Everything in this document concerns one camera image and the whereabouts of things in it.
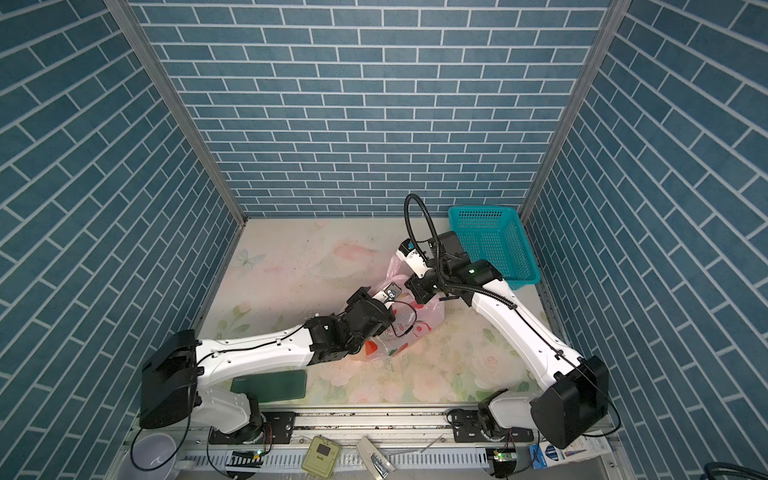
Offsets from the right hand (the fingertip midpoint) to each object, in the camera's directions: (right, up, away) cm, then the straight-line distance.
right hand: (406, 279), depth 77 cm
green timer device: (-20, -41, -9) cm, 46 cm away
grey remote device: (-7, -41, -10) cm, 43 cm away
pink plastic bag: (+2, -11, +1) cm, 11 cm away
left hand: (-7, -6, +2) cm, 9 cm away
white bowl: (-58, -39, -10) cm, 71 cm away
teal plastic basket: (+37, +13, +38) cm, 55 cm away
